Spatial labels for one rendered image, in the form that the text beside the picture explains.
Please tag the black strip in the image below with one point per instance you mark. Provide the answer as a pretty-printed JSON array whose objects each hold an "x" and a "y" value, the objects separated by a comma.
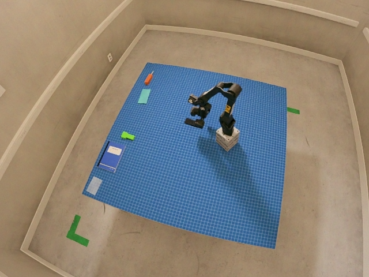
[{"x": 189, "y": 121}]

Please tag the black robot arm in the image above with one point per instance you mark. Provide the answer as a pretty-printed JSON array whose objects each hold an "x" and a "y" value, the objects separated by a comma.
[{"x": 226, "y": 118}]

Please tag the small green block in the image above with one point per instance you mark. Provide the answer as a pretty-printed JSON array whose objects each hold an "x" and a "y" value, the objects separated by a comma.
[{"x": 127, "y": 136}]

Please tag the teal flat rectangular pad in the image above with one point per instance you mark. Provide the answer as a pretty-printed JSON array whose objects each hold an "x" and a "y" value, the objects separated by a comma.
[{"x": 144, "y": 96}]

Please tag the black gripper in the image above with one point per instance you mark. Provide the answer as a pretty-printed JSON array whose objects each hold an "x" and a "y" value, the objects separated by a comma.
[{"x": 200, "y": 122}]

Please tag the blue work mat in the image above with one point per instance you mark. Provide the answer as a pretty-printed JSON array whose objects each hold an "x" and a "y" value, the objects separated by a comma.
[{"x": 177, "y": 174}]

